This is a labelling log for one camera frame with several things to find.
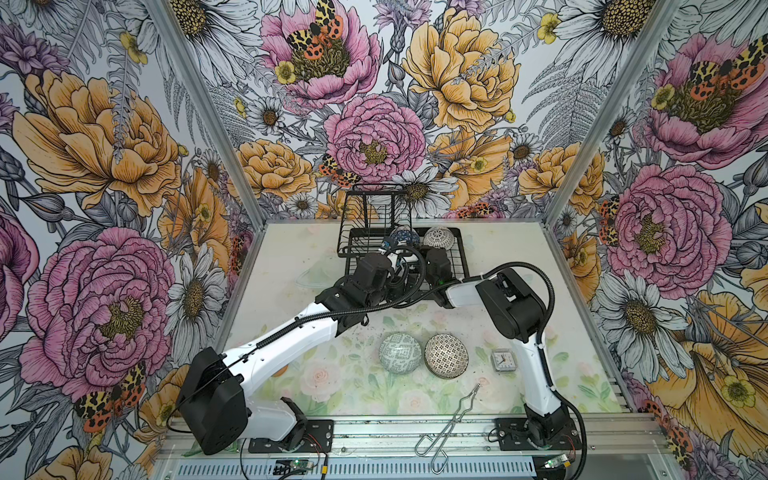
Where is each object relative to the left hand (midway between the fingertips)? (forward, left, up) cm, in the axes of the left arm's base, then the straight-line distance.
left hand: (398, 280), depth 80 cm
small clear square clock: (-15, -29, -18) cm, 37 cm away
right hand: (+22, -6, -11) cm, 25 cm away
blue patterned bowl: (+30, -4, -16) cm, 35 cm away
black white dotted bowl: (-14, -13, -18) cm, 26 cm away
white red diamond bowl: (+30, -16, -16) cm, 38 cm away
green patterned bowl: (-12, -1, -20) cm, 23 cm away
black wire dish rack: (+39, +6, -15) cm, 42 cm away
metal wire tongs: (-34, -7, -21) cm, 40 cm away
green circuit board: (-38, +23, -20) cm, 49 cm away
